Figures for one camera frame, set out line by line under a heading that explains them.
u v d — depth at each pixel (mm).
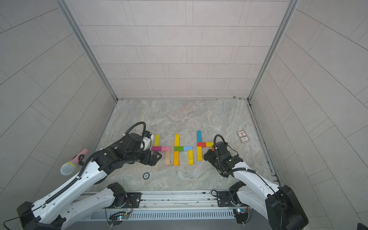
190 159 845
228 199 708
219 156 642
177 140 925
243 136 936
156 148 889
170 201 723
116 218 654
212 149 672
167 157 860
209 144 930
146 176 788
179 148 891
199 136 945
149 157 622
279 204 397
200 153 867
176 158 847
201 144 914
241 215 683
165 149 874
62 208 404
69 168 579
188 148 894
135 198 714
